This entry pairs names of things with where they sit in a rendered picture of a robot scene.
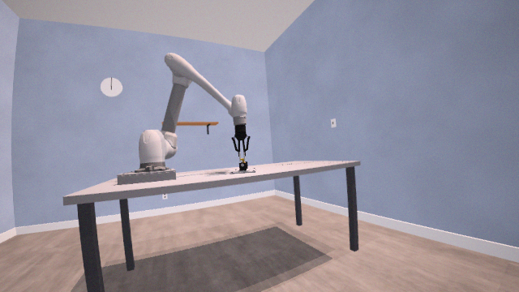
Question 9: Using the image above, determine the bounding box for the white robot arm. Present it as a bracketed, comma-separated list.
[135, 53, 247, 173]

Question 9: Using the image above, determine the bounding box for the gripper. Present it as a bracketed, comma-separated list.
[231, 125, 250, 161]

